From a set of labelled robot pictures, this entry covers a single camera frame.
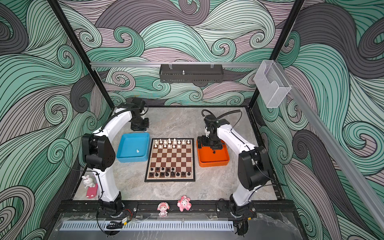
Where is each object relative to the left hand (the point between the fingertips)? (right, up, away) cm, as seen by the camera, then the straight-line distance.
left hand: (147, 127), depth 91 cm
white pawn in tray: (-7, -16, +2) cm, 17 cm away
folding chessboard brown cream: (+15, -20, -1) cm, 25 cm away
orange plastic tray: (+38, -19, +2) cm, 43 cm away
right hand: (+36, -11, -4) cm, 38 cm away
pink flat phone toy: (-26, -34, -13) cm, 45 cm away
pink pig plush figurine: (+24, -36, -19) cm, 47 cm away
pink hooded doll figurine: (+13, -38, -20) cm, 45 cm away
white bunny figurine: (-26, -27, -16) cm, 41 cm away
